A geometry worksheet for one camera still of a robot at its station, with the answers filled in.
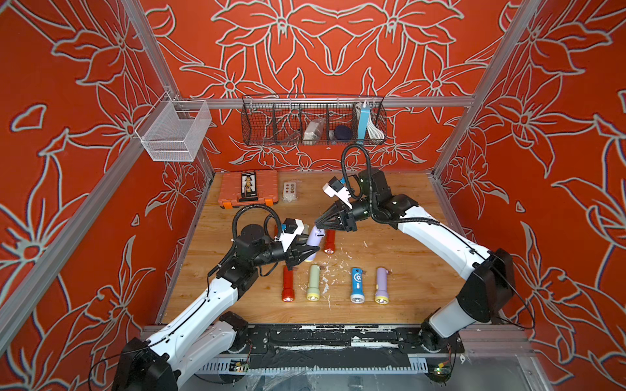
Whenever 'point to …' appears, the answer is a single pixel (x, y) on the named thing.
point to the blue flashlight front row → (358, 295)
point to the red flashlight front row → (288, 293)
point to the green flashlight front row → (313, 293)
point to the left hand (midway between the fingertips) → (314, 240)
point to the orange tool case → (231, 189)
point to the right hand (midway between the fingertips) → (316, 227)
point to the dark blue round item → (343, 133)
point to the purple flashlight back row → (315, 239)
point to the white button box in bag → (289, 191)
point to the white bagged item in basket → (313, 131)
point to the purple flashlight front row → (381, 295)
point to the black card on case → (249, 184)
